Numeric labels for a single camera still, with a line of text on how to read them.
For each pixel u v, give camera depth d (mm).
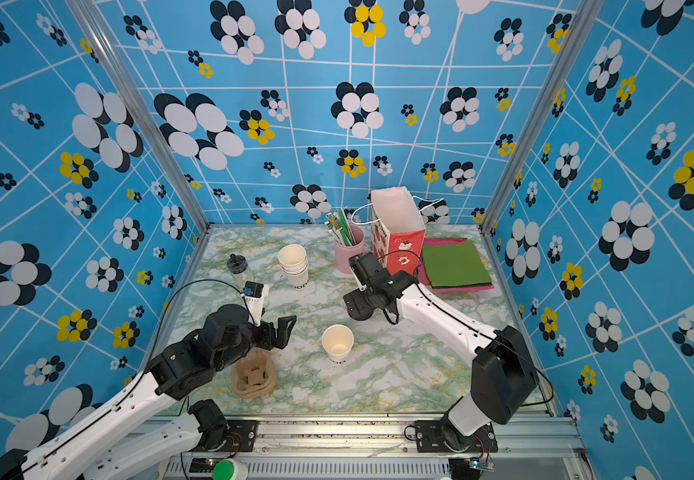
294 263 894
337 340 869
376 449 724
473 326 462
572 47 726
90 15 688
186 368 491
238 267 961
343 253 990
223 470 619
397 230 849
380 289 584
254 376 801
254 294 608
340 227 889
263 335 627
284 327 647
